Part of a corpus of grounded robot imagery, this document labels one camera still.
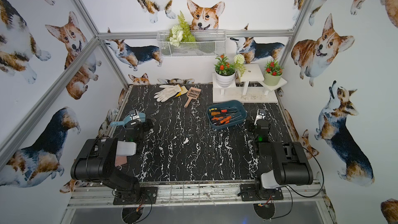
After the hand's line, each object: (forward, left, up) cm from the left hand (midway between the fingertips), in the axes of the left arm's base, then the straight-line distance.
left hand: (140, 115), depth 94 cm
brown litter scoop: (+25, -29, -9) cm, 39 cm away
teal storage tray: (+3, -51, -6) cm, 51 cm away
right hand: (-3, -69, +1) cm, 69 cm away
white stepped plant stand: (+20, -69, +1) cm, 72 cm away
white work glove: (+24, -11, -6) cm, 28 cm away
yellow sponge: (+27, -23, -8) cm, 36 cm away
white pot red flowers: (+15, -50, +21) cm, 57 cm away
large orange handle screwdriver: (-1, -52, -4) cm, 53 cm away
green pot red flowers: (+17, -80, +17) cm, 84 cm away
